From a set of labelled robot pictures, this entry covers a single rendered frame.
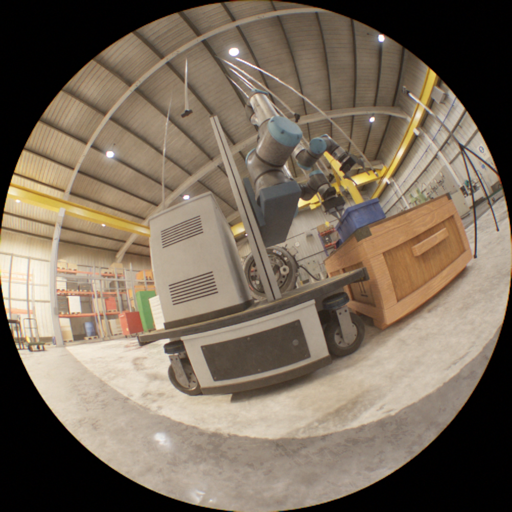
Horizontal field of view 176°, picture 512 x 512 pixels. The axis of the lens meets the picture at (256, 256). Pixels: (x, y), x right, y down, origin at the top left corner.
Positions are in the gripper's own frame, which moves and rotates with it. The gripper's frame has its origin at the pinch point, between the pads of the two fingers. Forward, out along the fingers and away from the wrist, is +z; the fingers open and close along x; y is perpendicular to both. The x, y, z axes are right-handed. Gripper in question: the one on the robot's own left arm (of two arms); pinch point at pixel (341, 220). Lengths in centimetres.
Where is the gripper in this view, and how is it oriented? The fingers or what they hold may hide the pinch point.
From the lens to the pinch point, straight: 94.3
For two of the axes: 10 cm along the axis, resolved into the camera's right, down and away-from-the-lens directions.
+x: -9.2, 3.4, 1.7
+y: 2.4, 1.6, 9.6
